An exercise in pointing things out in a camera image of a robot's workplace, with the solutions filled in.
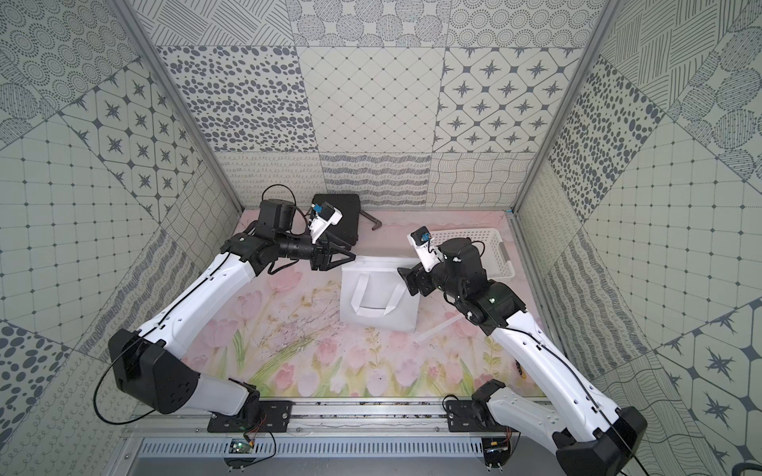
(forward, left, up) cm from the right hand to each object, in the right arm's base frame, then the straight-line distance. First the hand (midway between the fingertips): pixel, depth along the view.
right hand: (416, 263), depth 72 cm
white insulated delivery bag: (-3, +11, -10) cm, 15 cm away
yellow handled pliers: (-17, -30, -27) cm, 43 cm away
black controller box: (-35, -20, -30) cm, 51 cm away
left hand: (+3, +16, +4) cm, 17 cm away
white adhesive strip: (-5, -8, -27) cm, 29 cm away
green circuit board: (-36, +43, -28) cm, 63 cm away
